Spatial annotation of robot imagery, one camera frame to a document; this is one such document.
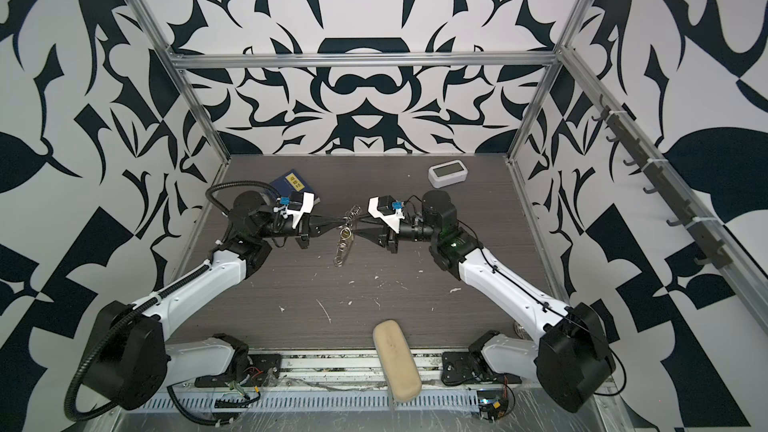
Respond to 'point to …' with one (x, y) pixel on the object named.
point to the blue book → (292, 181)
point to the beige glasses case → (397, 361)
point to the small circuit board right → (492, 404)
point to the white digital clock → (447, 173)
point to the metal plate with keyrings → (345, 235)
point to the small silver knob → (520, 331)
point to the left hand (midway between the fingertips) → (346, 212)
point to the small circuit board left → (230, 403)
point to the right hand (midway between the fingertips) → (359, 224)
